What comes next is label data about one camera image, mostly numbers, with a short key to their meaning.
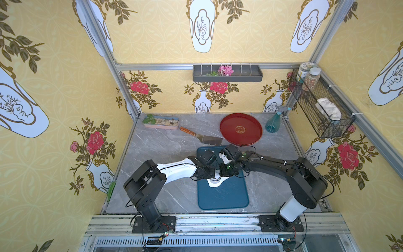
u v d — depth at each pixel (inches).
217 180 33.7
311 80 31.5
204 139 42.0
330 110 27.3
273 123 42.6
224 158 29.5
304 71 33.8
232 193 32.7
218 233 28.3
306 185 17.9
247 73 36.5
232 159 27.9
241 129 44.3
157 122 44.6
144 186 18.1
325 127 34.4
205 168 30.6
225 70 34.7
